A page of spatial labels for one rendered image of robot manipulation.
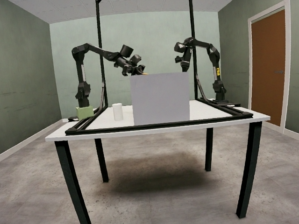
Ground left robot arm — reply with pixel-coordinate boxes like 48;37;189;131
174;37;226;101

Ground white cylinder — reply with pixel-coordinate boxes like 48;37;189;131
112;104;123;121

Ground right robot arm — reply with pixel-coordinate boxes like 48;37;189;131
71;43;141;108

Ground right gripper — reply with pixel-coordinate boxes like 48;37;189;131
122;60;145;77

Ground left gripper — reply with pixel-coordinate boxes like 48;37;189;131
180;54;191;72

